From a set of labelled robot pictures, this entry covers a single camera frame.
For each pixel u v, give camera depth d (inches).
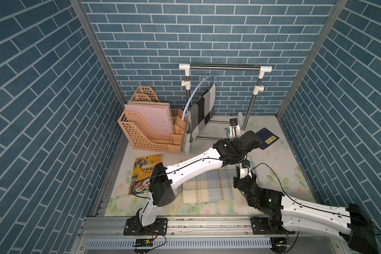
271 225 25.9
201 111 34.4
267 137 42.4
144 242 28.3
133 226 28.6
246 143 20.7
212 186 33.2
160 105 33.3
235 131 25.3
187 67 29.1
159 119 35.6
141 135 35.0
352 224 17.1
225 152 19.8
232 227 29.6
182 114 29.4
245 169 25.4
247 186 22.5
